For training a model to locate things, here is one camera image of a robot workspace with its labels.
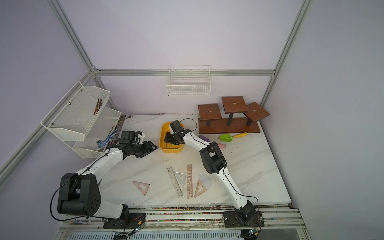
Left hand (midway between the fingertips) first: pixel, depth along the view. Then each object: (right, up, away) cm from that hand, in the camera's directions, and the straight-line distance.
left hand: (153, 150), depth 89 cm
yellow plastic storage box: (+6, +1, +12) cm, 14 cm away
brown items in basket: (-28, +28, -7) cm, 40 cm away
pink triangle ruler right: (+26, -23, -7) cm, 36 cm away
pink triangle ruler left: (-8, -19, -3) cm, 21 cm away
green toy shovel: (+49, +7, +19) cm, 53 cm away
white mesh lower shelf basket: (-36, +17, +9) cm, 40 cm away
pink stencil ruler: (+22, -18, -2) cm, 28 cm away
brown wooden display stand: (+53, +20, +12) cm, 58 cm away
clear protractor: (+31, -18, -1) cm, 36 cm away
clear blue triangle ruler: (+17, -17, 0) cm, 24 cm away
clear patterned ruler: (+14, -19, -2) cm, 23 cm away
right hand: (+4, +4, +15) cm, 16 cm away
